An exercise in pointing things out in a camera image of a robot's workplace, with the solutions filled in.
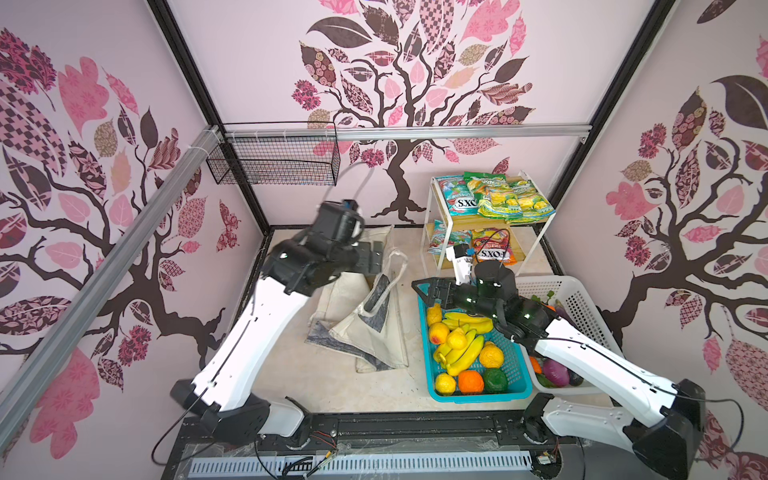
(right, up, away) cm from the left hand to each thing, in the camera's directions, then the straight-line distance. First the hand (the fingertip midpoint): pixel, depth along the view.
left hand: (361, 256), depth 67 cm
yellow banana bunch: (+25, -30, +15) cm, 42 cm away
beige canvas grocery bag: (-2, -17, +12) cm, 21 cm away
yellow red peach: (+21, -23, +18) cm, 36 cm away
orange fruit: (+28, -33, +9) cm, 44 cm away
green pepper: (+35, -34, +11) cm, 49 cm away
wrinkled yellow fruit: (+20, -18, +23) cm, 36 cm away
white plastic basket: (+64, -19, +25) cm, 71 cm away
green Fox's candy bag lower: (+27, +6, +25) cm, 38 cm away
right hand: (+15, -6, +3) cm, 16 cm away
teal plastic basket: (+37, -27, +14) cm, 48 cm away
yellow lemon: (+21, -34, +11) cm, 42 cm away
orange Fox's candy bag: (+38, +3, +23) cm, 45 cm away
